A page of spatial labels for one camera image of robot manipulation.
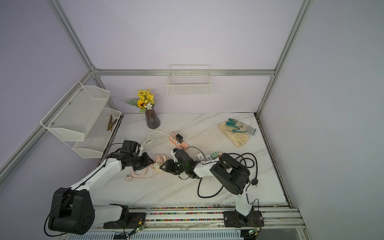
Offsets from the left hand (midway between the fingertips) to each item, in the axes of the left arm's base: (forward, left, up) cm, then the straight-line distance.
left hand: (152, 164), depth 86 cm
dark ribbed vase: (+37, +7, -1) cm, 38 cm away
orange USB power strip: (+16, -17, -4) cm, 24 cm away
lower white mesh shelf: (+16, +37, +5) cm, 40 cm away
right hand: (-2, -7, -3) cm, 7 cm away
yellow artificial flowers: (+34, +6, +20) cm, 40 cm away
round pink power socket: (+2, -5, +4) cm, 7 cm away
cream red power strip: (-12, -31, +24) cm, 41 cm away
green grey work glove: (+33, -62, -5) cm, 70 cm away
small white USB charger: (+4, -33, +1) cm, 33 cm away
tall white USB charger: (+4, -29, +1) cm, 29 cm away
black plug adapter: (+19, -15, 0) cm, 24 cm away
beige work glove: (+23, -56, -6) cm, 61 cm away
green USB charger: (+6, -37, -1) cm, 38 cm away
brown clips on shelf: (+24, +30, +8) cm, 40 cm away
